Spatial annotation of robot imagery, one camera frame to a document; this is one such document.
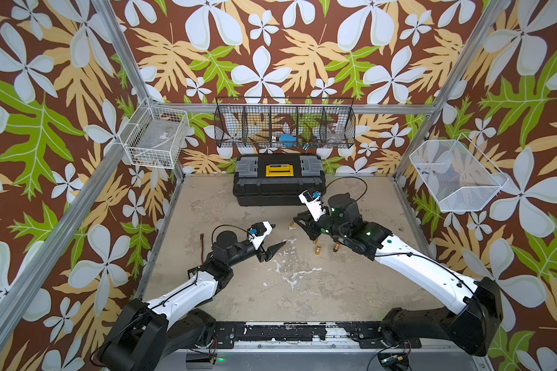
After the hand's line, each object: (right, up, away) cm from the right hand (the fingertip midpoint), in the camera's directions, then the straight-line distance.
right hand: (295, 216), depth 74 cm
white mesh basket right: (+60, +14, +8) cm, 62 cm away
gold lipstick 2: (+10, -15, +17) cm, 25 cm away
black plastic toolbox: (-6, +14, +22) cm, 27 cm away
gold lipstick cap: (+10, -12, +21) cm, 27 cm away
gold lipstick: (-1, -3, +1) cm, 3 cm away
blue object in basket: (-1, +30, +20) cm, 36 cm away
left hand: (-5, -5, +2) cm, 7 cm away
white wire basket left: (-53, +29, +12) cm, 61 cm away
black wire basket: (-2, +39, +25) cm, 46 cm away
